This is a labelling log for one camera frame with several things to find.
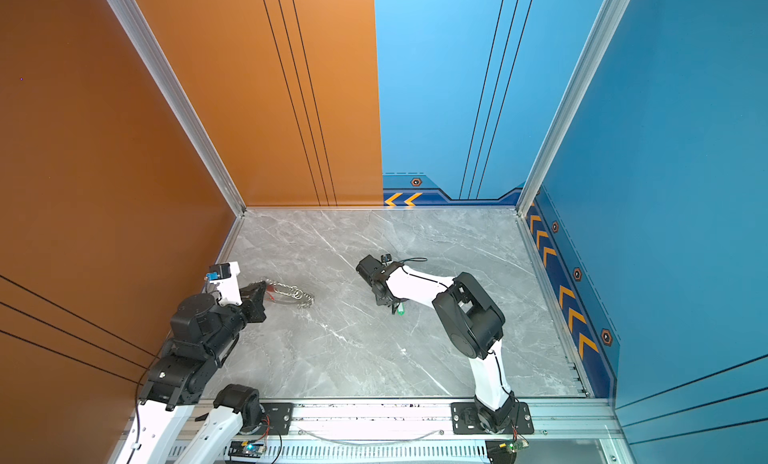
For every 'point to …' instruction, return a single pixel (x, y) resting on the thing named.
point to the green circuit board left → (246, 448)
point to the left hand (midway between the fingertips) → (266, 281)
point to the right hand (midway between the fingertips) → (391, 295)
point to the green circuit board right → (503, 451)
